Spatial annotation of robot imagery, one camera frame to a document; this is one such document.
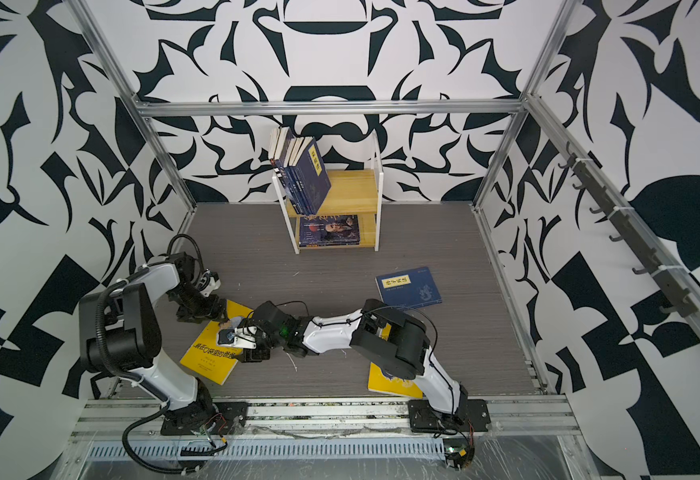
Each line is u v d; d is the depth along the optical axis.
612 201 0.60
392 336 0.53
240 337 0.69
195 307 0.81
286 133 0.81
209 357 0.83
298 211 0.89
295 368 0.82
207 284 0.83
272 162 0.74
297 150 0.81
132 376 0.50
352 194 1.08
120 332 0.47
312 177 0.87
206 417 0.68
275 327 0.67
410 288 0.96
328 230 1.05
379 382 0.79
